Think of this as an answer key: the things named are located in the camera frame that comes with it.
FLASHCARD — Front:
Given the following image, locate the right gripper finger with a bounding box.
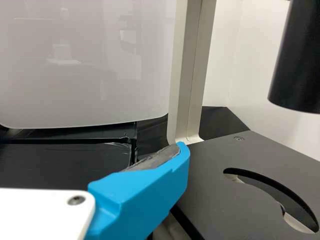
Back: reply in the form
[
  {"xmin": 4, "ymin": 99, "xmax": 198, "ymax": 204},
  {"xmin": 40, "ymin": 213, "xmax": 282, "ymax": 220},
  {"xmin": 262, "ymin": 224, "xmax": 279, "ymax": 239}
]
[{"xmin": 87, "ymin": 141, "xmax": 191, "ymax": 240}]

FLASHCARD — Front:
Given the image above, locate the black tray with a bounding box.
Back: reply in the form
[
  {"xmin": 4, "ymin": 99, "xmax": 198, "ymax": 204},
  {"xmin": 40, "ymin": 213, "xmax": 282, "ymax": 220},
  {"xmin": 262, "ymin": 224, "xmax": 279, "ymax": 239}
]
[{"xmin": 0, "ymin": 136, "xmax": 137, "ymax": 193}]

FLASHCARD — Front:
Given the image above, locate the white box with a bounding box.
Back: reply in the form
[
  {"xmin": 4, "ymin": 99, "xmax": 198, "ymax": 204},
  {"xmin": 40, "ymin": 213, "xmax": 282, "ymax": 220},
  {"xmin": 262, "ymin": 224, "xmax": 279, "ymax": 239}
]
[{"xmin": 0, "ymin": 0, "xmax": 177, "ymax": 130}]

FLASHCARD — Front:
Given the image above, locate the black platform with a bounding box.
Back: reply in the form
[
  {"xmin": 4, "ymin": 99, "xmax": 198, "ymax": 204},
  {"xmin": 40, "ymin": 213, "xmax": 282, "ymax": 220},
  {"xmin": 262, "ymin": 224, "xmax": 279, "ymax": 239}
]
[{"xmin": 0, "ymin": 119, "xmax": 169, "ymax": 165}]

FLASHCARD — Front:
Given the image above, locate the cream microscope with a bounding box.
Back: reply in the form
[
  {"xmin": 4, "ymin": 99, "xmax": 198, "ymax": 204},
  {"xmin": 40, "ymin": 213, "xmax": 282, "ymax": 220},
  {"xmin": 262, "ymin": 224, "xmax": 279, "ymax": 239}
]
[{"xmin": 164, "ymin": 0, "xmax": 320, "ymax": 240}]

